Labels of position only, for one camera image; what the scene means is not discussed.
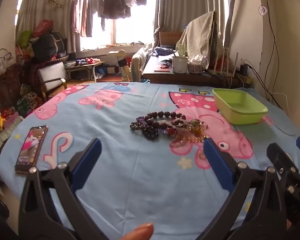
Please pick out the green plastic basket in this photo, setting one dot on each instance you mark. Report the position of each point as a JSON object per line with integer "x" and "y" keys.
{"x": 230, "y": 100}

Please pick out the red bag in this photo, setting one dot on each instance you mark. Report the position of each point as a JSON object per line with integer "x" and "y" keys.
{"x": 42, "y": 27}

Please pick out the small green cactus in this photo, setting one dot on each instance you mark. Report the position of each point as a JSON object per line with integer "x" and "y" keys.
{"x": 181, "y": 50}

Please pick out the green bag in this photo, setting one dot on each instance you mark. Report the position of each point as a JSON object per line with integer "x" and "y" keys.
{"x": 23, "y": 38}

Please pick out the black duffel bag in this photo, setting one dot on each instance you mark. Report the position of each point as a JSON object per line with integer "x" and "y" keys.
{"x": 48, "y": 45}

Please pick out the beige curtain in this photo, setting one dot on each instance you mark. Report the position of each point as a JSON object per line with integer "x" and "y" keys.
{"x": 180, "y": 5}
{"x": 40, "y": 10}

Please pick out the dark wooden desk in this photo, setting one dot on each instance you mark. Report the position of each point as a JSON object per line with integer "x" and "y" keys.
{"x": 160, "y": 76}

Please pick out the cloth covered chair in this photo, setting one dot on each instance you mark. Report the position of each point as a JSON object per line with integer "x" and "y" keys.
{"x": 138, "y": 62}

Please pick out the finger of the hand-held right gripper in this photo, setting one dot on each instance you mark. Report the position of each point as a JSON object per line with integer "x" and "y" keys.
{"x": 280, "y": 158}

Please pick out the row of hanging clothes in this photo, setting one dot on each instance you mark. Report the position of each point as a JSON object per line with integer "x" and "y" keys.
{"x": 115, "y": 2}

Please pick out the white wifi router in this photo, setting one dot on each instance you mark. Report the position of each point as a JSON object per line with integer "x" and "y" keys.
{"x": 223, "y": 62}

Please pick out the cloth covered monitor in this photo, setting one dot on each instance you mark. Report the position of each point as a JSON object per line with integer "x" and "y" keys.
{"x": 200, "y": 35}

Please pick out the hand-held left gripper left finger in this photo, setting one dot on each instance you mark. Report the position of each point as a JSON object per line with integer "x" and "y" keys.
{"x": 90, "y": 160}

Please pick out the smartphone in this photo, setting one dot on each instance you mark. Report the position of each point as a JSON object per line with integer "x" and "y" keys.
{"x": 30, "y": 150}

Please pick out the person's left hand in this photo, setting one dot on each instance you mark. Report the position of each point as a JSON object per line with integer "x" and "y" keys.
{"x": 140, "y": 232}

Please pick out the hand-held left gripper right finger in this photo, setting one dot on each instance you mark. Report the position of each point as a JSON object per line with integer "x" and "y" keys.
{"x": 215, "y": 160}

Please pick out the black power adapter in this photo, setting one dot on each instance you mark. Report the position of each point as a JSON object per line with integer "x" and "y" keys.
{"x": 243, "y": 70}

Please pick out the white wall hook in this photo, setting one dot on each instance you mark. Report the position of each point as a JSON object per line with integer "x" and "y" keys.
{"x": 263, "y": 10}

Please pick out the cardboard box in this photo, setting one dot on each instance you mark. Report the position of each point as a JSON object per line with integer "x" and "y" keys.
{"x": 168, "y": 37}

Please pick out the white padded chair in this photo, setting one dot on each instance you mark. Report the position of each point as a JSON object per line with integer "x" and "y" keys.
{"x": 51, "y": 75}

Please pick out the low wooden table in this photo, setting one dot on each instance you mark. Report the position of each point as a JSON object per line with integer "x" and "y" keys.
{"x": 82, "y": 66}

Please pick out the crumpled clear plastic bag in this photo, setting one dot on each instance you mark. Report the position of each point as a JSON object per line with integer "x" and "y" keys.
{"x": 198, "y": 62}

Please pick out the blue cartoon pig printed blanket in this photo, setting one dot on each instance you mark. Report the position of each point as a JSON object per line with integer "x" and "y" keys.
{"x": 130, "y": 180}

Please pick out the white mug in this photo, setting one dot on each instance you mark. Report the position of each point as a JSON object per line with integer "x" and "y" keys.
{"x": 180, "y": 65}

